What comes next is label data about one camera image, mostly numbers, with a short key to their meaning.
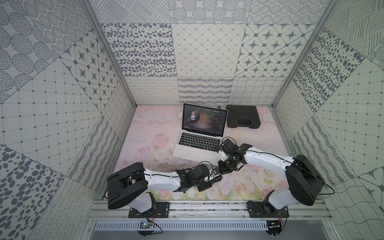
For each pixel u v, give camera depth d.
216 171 0.71
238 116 1.08
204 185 0.73
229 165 0.73
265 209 0.66
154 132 1.05
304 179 0.43
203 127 1.01
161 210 0.73
